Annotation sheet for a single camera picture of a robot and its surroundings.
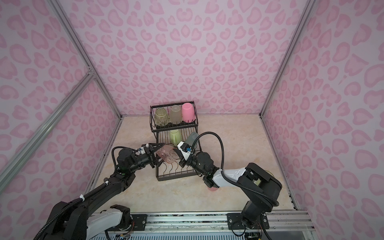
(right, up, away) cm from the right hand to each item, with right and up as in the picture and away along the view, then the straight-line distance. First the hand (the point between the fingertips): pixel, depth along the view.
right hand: (174, 146), depth 75 cm
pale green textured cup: (-1, +17, +10) cm, 20 cm away
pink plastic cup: (+6, +19, +10) cm, 22 cm away
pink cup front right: (+20, -25, +9) cm, 33 cm away
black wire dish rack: (-1, +11, +13) cm, 17 cm away
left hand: (-4, 0, -1) cm, 4 cm away
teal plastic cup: (+8, +2, +16) cm, 18 cm away
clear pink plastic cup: (-3, -5, +4) cm, 7 cm away
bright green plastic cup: (-8, +16, +7) cm, 19 cm away
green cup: (+32, -9, -25) cm, 41 cm away
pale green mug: (-2, +4, +18) cm, 19 cm away
